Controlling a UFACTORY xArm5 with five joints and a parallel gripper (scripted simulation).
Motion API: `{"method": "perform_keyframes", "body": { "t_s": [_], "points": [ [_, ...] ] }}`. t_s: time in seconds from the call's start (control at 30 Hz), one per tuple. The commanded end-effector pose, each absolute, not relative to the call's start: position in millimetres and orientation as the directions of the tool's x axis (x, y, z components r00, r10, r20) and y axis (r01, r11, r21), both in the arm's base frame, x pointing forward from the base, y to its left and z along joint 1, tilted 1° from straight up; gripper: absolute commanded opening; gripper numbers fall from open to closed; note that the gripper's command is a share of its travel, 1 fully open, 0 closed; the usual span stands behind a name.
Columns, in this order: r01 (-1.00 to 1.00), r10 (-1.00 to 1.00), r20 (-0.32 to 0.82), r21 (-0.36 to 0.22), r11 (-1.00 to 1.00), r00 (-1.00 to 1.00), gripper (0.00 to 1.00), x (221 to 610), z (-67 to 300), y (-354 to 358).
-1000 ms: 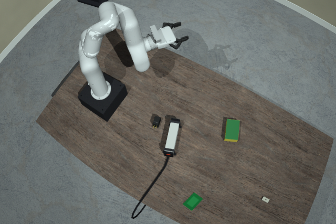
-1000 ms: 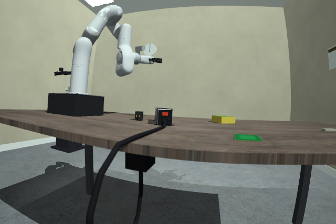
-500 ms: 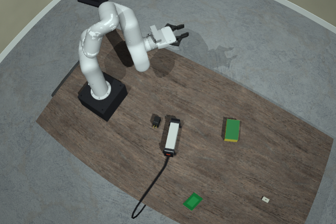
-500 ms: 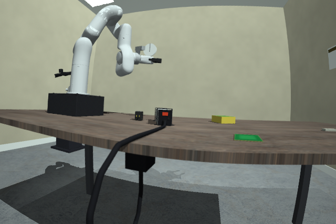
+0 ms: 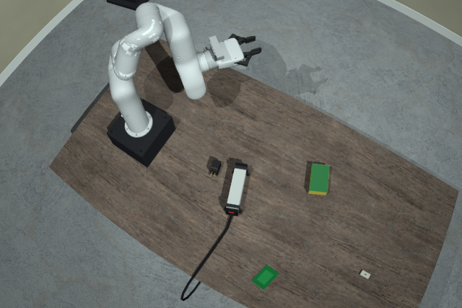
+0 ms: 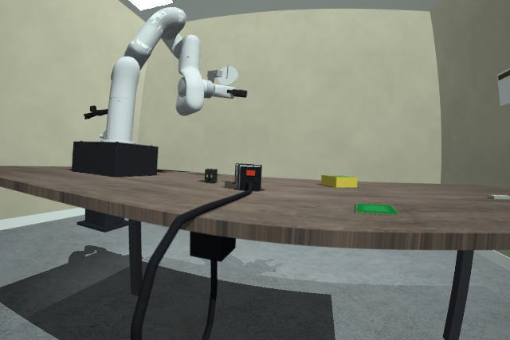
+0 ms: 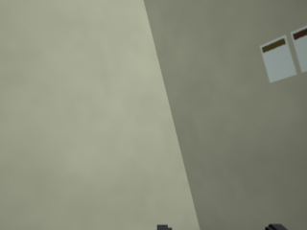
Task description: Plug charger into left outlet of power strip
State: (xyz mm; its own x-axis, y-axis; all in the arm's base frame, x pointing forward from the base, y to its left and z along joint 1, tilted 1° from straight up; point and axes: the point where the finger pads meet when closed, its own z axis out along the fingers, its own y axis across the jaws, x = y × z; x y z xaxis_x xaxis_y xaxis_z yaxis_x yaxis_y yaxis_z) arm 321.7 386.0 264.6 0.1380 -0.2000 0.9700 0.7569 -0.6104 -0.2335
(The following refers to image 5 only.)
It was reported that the black charger with yellow prongs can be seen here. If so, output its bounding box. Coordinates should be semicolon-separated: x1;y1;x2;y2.
210;159;222;176

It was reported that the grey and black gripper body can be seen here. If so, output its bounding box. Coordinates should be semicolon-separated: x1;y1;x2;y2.
216;38;244;69

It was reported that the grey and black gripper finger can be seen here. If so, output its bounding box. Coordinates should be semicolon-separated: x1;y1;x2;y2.
236;47;261;66
228;34;256;45

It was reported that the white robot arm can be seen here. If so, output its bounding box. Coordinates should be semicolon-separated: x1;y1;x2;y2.
108;2;225;138

